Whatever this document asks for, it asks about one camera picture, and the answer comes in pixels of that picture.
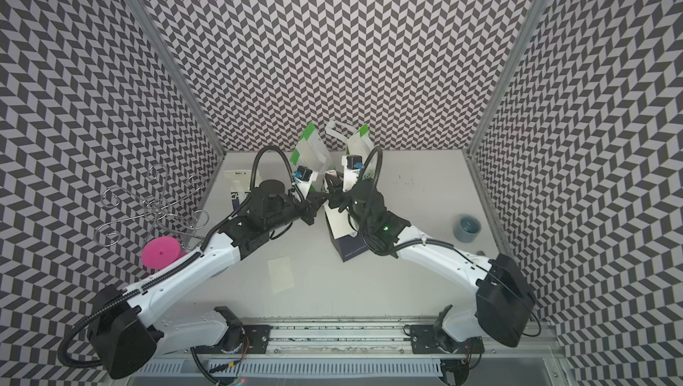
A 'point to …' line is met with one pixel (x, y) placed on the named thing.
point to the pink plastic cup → (161, 252)
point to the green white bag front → (312, 152)
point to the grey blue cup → (467, 229)
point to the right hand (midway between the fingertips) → (330, 179)
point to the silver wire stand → (162, 215)
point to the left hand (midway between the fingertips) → (327, 198)
